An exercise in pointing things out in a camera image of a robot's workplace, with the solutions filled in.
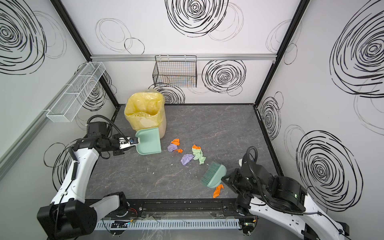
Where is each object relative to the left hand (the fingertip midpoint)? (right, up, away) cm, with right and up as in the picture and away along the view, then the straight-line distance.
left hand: (130, 139), depth 79 cm
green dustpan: (+10, -1, +2) cm, 10 cm away
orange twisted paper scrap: (+25, -9, +15) cm, 30 cm away
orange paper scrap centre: (+22, -4, +19) cm, 29 cm away
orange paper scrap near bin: (+35, -7, +15) cm, 39 cm away
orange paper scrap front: (+47, -28, 0) cm, 54 cm away
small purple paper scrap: (+29, -13, +11) cm, 34 cm away
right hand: (+43, -15, -20) cm, 50 cm away
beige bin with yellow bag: (+1, +17, +21) cm, 27 cm away
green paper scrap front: (+37, -12, +13) cm, 41 cm away
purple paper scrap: (+20, -8, +16) cm, 26 cm away
